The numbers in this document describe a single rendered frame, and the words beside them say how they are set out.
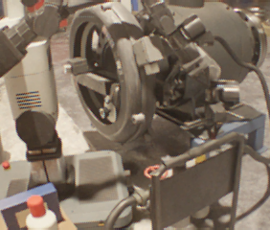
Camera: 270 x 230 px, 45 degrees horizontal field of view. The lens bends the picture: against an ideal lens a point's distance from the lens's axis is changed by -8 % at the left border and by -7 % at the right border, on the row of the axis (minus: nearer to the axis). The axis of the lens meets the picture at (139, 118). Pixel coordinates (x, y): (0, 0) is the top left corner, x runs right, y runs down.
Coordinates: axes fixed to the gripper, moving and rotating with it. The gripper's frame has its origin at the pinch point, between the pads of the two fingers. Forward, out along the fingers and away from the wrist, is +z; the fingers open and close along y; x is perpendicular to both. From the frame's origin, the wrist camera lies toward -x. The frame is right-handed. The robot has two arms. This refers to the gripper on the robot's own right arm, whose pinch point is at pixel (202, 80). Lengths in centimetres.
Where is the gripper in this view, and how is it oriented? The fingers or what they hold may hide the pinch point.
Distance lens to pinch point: 117.0
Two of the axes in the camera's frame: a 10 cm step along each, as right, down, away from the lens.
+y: -1.5, -4.0, 9.1
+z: 5.6, 7.2, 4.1
